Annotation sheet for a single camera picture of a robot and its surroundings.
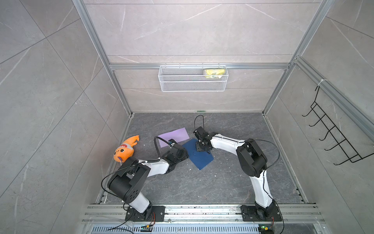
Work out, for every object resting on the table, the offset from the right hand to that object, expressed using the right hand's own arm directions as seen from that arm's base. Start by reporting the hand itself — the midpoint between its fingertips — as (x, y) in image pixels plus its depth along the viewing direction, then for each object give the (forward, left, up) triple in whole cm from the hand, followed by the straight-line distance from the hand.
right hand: (200, 147), depth 99 cm
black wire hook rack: (-12, -61, +32) cm, 70 cm away
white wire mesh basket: (+38, +6, +30) cm, 49 cm away
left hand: (-4, +10, +4) cm, 11 cm away
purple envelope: (+10, +16, +1) cm, 19 cm away
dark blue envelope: (-10, 0, +2) cm, 10 cm away
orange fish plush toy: (-7, +47, +9) cm, 48 cm away
